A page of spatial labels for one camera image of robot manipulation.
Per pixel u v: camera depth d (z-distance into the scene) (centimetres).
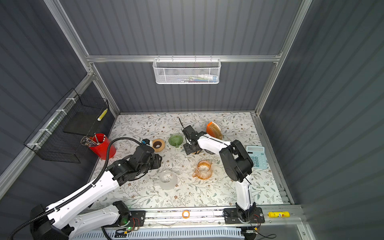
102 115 82
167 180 86
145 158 57
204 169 91
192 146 82
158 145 99
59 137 69
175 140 104
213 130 99
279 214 73
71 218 42
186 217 73
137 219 72
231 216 72
